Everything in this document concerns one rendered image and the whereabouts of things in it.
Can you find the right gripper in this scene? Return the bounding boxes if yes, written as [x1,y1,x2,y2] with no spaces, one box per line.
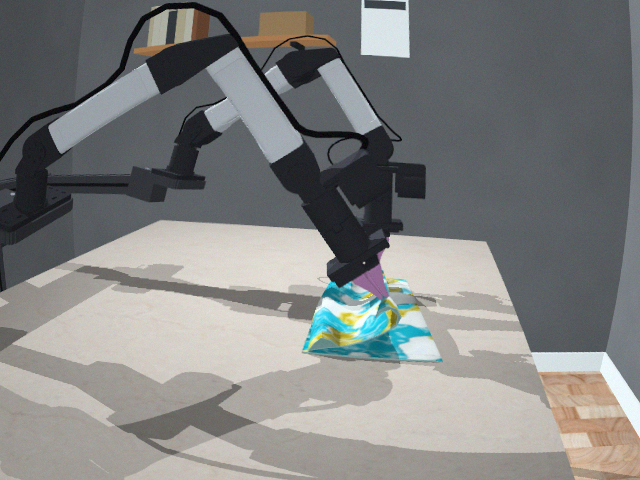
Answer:
[320,211,390,300]

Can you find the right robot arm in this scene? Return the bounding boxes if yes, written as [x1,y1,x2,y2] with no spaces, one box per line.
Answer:
[0,34,392,232]

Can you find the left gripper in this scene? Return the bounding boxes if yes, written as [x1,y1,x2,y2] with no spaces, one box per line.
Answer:
[358,195,403,242]

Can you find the white shorts with blue and yellow pattern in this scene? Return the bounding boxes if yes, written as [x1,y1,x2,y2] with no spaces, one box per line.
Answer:
[302,270,443,362]

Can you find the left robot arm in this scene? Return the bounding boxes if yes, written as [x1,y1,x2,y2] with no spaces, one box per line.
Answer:
[151,48,426,199]

